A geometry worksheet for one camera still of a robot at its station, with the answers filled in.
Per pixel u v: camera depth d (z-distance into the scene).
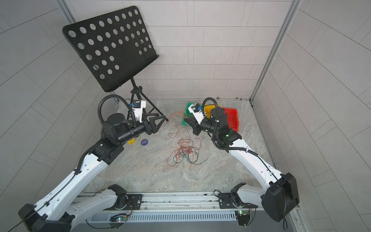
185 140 0.94
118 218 0.66
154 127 0.57
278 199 0.46
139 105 0.55
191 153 0.87
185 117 0.68
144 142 0.93
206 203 0.72
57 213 0.38
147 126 0.55
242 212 0.69
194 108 0.59
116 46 0.63
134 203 0.71
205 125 0.62
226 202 0.71
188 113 0.61
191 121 0.68
